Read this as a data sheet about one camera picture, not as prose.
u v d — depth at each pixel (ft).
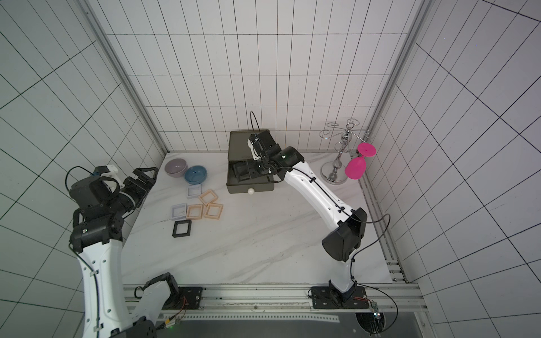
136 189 1.88
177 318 2.27
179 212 3.11
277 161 1.69
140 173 1.90
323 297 2.26
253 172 2.19
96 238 1.40
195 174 3.52
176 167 3.59
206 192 3.33
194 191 3.40
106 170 1.89
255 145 1.93
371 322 2.20
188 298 2.37
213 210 3.12
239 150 3.03
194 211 3.11
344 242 1.43
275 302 2.38
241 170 2.71
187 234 2.88
